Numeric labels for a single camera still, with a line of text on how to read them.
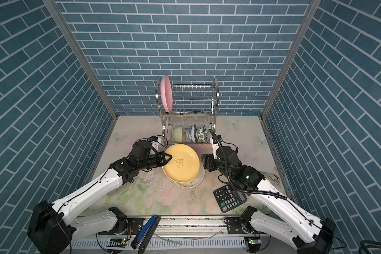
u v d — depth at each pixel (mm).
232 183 501
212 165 632
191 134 935
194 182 866
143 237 688
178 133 937
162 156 689
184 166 794
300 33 788
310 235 390
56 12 712
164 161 694
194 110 1042
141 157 606
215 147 628
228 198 806
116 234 706
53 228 376
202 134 932
